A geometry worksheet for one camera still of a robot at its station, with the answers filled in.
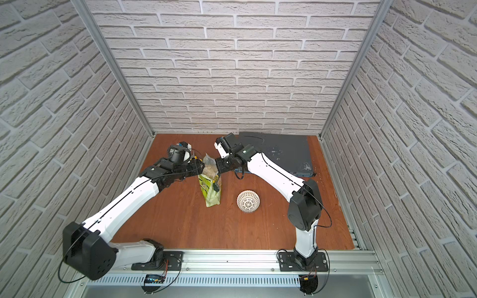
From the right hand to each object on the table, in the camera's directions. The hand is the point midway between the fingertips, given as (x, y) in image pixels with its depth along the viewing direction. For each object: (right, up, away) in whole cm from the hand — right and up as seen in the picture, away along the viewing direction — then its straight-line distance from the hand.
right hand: (213, 169), depth 80 cm
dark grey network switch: (+36, +7, +26) cm, 45 cm away
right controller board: (+39, -43, -10) cm, 59 cm away
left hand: (-7, +4, +1) cm, 8 cm away
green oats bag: (0, -6, -3) cm, 6 cm away
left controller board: (-23, -45, -8) cm, 51 cm away
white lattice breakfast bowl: (+16, -17, +10) cm, 25 cm away
